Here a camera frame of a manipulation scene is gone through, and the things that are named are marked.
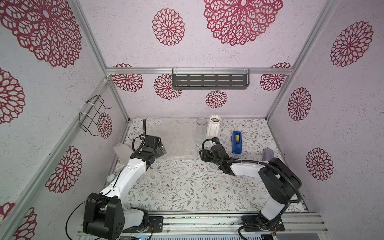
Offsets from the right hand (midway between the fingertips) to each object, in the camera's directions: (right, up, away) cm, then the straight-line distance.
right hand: (202, 151), depth 92 cm
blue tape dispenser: (+24, +5, +8) cm, 25 cm away
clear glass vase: (0, +13, +5) cm, 14 cm away
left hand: (-28, 0, -6) cm, 28 cm away
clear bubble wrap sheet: (-16, +8, +21) cm, 28 cm away
